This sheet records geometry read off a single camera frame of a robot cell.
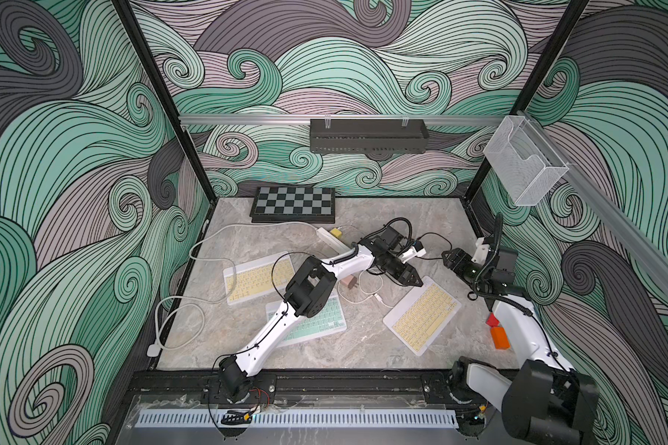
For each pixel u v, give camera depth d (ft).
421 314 2.82
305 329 2.75
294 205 3.74
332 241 3.31
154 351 2.68
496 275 2.07
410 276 2.81
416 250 2.84
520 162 2.60
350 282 3.03
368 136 3.30
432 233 3.55
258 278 3.12
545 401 1.33
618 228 1.95
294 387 2.45
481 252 2.46
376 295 2.95
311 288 2.08
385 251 2.69
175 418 2.29
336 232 3.49
